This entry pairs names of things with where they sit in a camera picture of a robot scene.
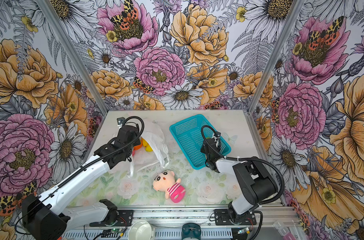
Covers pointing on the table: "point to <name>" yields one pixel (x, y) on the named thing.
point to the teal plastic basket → (189, 133)
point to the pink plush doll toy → (165, 181)
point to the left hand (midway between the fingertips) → (131, 137)
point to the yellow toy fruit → (147, 147)
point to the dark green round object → (191, 231)
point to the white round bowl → (141, 230)
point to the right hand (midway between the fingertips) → (207, 146)
